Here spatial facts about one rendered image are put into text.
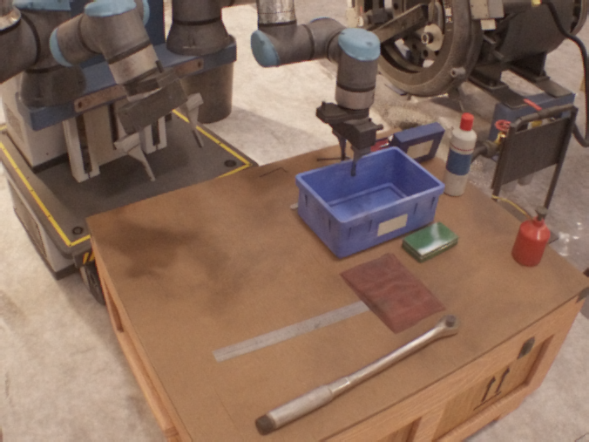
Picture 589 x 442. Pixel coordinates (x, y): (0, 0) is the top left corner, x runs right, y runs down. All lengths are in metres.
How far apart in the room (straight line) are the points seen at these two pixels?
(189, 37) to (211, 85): 1.02
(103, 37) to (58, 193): 0.90
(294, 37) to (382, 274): 0.55
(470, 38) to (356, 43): 1.11
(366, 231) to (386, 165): 0.27
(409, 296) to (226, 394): 0.44
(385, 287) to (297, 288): 0.19
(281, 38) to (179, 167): 0.74
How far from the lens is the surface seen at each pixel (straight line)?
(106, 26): 1.09
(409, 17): 2.50
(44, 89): 1.54
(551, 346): 1.57
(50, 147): 2.02
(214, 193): 1.55
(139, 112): 1.10
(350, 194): 1.52
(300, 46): 1.34
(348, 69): 1.31
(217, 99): 2.77
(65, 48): 1.18
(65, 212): 1.82
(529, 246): 1.41
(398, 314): 1.23
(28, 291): 2.08
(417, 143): 1.64
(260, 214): 1.47
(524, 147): 2.02
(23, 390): 1.80
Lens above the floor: 1.37
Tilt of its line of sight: 37 degrees down
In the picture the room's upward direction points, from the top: 4 degrees clockwise
